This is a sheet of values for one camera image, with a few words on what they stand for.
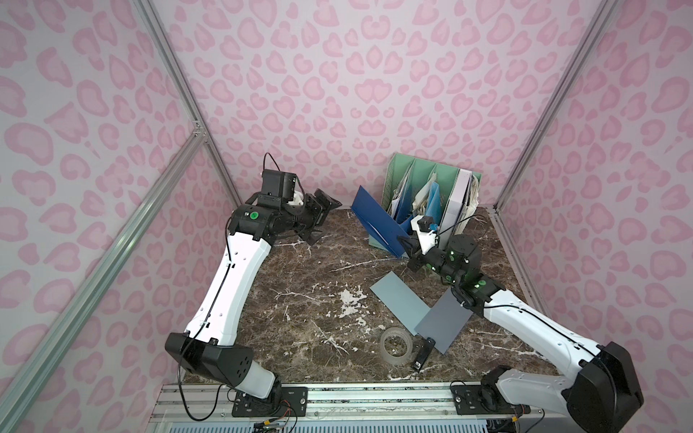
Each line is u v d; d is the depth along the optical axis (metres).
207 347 0.39
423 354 0.80
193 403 0.75
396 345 0.83
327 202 0.61
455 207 0.89
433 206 0.88
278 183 0.52
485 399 0.66
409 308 0.91
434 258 0.65
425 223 0.61
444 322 0.86
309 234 0.63
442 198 0.93
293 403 0.72
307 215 0.61
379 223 0.80
